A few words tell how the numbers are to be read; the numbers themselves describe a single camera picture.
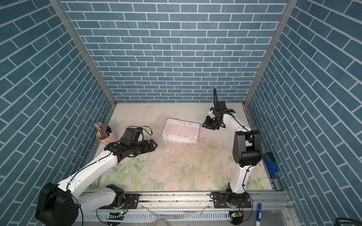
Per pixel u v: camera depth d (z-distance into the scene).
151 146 0.74
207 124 0.85
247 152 0.51
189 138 0.96
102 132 0.87
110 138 0.89
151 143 0.75
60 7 0.71
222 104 0.79
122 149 0.58
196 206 0.74
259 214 0.69
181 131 0.99
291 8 0.71
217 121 0.74
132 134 0.63
